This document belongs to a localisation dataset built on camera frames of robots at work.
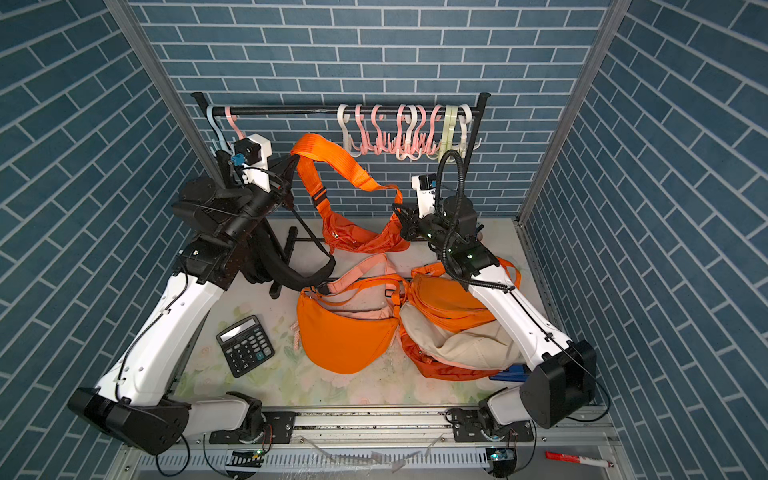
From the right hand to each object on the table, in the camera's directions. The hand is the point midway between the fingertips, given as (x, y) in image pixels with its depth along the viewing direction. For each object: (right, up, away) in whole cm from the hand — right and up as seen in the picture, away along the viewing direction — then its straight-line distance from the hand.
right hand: (397, 207), depth 71 cm
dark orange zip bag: (-16, -7, +12) cm, 21 cm away
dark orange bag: (+8, -39, +4) cm, 40 cm away
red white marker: (+43, -59, -1) cm, 73 cm away
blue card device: (+32, -44, +9) cm, 55 cm away
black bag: (-30, -22, +28) cm, 47 cm away
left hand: (-18, +8, -13) cm, 24 cm away
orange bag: (-16, -36, +13) cm, 42 cm away
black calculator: (-44, -38, +15) cm, 61 cm away
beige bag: (+21, -32, -3) cm, 38 cm away
